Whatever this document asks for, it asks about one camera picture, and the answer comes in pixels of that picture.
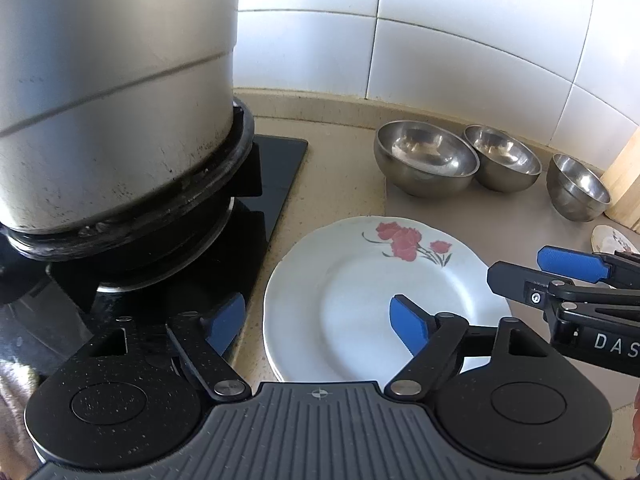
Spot white plate colourful flowers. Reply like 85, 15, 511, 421
590, 224, 639, 255

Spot small steel bowl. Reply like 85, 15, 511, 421
546, 154, 612, 222

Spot white plate red roses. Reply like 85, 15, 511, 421
262, 216, 511, 386

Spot medium steel bowl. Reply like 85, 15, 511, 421
463, 125, 542, 193

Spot large steel bowl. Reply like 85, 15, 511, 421
373, 120, 480, 198

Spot person's right hand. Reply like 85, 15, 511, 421
630, 388, 640, 462

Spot large wooden cutting board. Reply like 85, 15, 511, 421
601, 128, 640, 233

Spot black glass gas stove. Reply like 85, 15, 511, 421
1, 136, 308, 376

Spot white dish cloth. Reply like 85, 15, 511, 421
0, 360, 39, 480

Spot large silver pressure cooker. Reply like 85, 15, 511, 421
1, 0, 239, 261

